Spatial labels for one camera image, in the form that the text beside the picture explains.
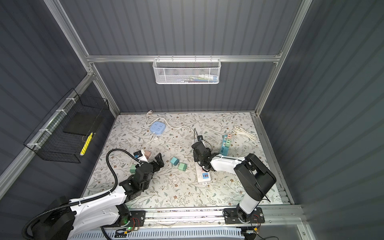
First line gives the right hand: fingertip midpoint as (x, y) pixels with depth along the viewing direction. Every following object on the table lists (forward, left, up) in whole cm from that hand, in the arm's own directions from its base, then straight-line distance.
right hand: (200, 151), depth 94 cm
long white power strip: (-16, -1, -1) cm, 16 cm away
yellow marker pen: (-10, +54, +25) cm, 60 cm away
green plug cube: (-9, +11, -2) cm, 15 cm away
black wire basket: (-5, +67, +26) cm, 72 cm away
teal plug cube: (-6, +16, -1) cm, 17 cm away
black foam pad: (+2, +61, +27) cm, 66 cm away
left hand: (-8, +26, +8) cm, 28 cm away
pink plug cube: (+11, -20, +2) cm, 22 cm away
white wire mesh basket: (+67, +11, +17) cm, 70 cm away
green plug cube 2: (-11, +41, -2) cm, 42 cm away
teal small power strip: (+2, -16, -2) cm, 16 cm away
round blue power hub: (+21, +31, -1) cm, 37 cm away
